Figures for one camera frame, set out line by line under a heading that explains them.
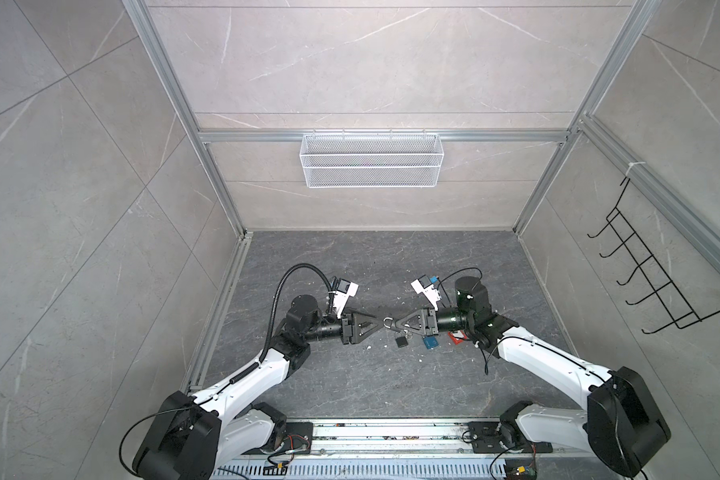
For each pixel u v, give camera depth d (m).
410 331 0.71
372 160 1.01
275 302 0.61
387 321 0.73
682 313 0.58
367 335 0.68
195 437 0.40
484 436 0.72
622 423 0.41
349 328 0.65
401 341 0.90
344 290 0.68
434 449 0.73
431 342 0.89
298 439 0.73
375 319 0.74
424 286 0.71
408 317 0.71
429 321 0.67
